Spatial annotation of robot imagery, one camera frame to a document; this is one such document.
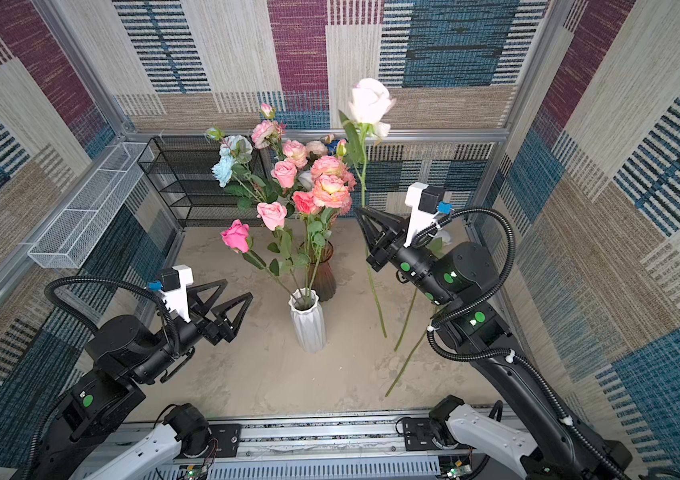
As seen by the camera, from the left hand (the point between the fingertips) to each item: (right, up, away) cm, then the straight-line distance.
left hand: (238, 286), depth 57 cm
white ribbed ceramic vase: (+11, -10, +15) cm, 22 cm away
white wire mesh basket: (-44, +9, +13) cm, 46 cm away
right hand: (+22, +13, -6) cm, 26 cm away
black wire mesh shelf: (-35, +34, +45) cm, 66 cm away
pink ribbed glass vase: (+15, +6, +10) cm, 19 cm away
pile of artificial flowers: (+38, -18, +35) cm, 54 cm away
